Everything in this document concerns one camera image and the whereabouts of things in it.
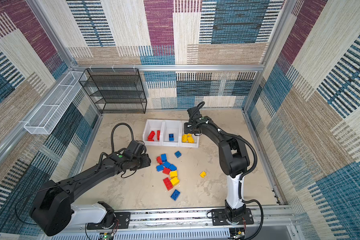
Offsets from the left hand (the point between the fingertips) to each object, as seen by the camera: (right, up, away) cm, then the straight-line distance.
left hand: (148, 159), depth 85 cm
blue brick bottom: (+15, -18, -4) cm, 24 cm away
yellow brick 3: (+23, +14, +4) cm, 27 cm away
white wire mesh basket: (-46, +22, -14) cm, 53 cm away
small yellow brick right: (+31, -9, +2) cm, 32 cm away
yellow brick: (+24, +10, +15) cm, 30 cm away
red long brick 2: (+11, -13, -2) cm, 17 cm away
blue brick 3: (+9, -4, +6) cm, 12 cm away
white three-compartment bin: (+9, +14, +19) cm, 26 cm away
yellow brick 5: (+15, -12, -1) cm, 19 cm away
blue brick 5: (+13, -6, +4) cm, 15 cm away
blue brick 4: (+5, -6, +4) cm, 9 cm away
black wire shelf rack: (-29, +44, +24) cm, 58 cm away
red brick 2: (+5, -2, +6) cm, 8 cm away
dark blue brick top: (+11, +11, +16) cm, 22 cm away
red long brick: (-2, +12, +19) cm, 22 cm away
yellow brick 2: (+20, +11, +13) cm, 27 cm away
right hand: (+24, +16, +12) cm, 31 cm away
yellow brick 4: (+14, -9, +2) cm, 16 cm away
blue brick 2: (+8, 0, +6) cm, 10 cm away
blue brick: (+16, +1, +9) cm, 19 cm away
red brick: (+10, -7, +4) cm, 13 cm away
